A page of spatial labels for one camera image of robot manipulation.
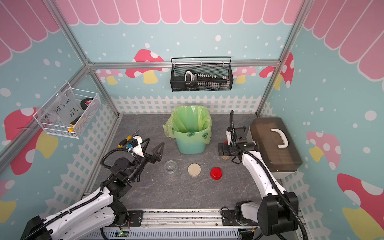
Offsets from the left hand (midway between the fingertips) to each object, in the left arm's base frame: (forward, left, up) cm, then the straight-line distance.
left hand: (158, 143), depth 73 cm
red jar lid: (-5, -30, -24) cm, 39 cm away
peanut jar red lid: (+5, -37, -23) cm, 44 cm away
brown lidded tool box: (+9, -64, -11) cm, 66 cm away
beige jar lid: (-3, -17, -25) cm, 30 cm away
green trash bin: (+10, -14, -21) cm, 27 cm away
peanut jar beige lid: (-1, -3, -26) cm, 26 cm away
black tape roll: (+20, +41, +8) cm, 47 cm away
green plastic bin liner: (+23, -14, -11) cm, 29 cm away
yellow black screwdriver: (+14, +33, -24) cm, 43 cm away
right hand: (+6, -36, -12) cm, 38 cm away
